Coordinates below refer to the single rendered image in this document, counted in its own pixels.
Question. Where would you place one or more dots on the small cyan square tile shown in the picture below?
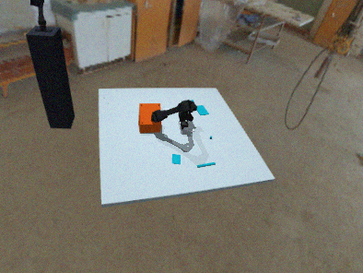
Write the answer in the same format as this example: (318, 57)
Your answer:
(176, 159)

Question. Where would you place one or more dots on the cyan flat square plate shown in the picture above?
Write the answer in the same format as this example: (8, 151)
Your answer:
(201, 109)

